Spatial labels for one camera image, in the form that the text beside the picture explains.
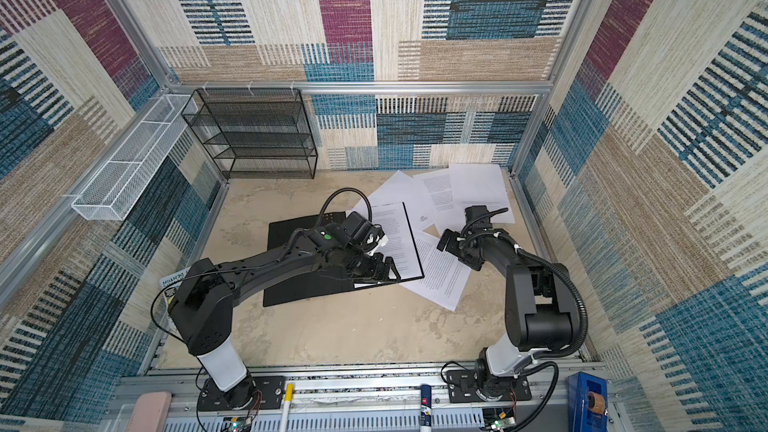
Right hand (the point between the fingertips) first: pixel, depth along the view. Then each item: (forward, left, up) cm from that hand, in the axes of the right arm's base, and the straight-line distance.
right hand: (451, 254), depth 93 cm
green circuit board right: (-42, -6, -4) cm, 43 cm away
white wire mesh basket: (+6, +83, +31) cm, 89 cm away
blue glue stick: (-39, +12, -1) cm, 41 cm away
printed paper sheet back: (+20, 0, -4) cm, 20 cm away
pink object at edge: (-38, +75, -1) cm, 84 cm away
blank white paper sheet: (+31, +15, -4) cm, 35 cm away
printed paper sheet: (+5, +16, -3) cm, 17 cm away
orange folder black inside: (+13, +56, -5) cm, 57 cm away
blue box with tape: (-39, -23, +3) cm, 46 cm away
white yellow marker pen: (-38, +44, -3) cm, 59 cm away
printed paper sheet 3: (+31, -17, -4) cm, 36 cm away
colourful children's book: (-8, +83, +1) cm, 83 cm away
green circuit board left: (-41, +56, -4) cm, 69 cm away
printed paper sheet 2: (-6, +2, -4) cm, 7 cm away
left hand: (-11, +18, +9) cm, 23 cm away
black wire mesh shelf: (+44, +67, +14) cm, 81 cm away
